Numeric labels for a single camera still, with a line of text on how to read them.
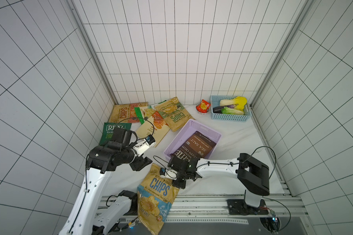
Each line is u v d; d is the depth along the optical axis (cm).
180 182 72
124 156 52
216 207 74
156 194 76
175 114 110
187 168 61
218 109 111
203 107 112
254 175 45
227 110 107
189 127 104
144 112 113
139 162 56
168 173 71
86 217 36
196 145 94
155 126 104
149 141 56
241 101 110
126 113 114
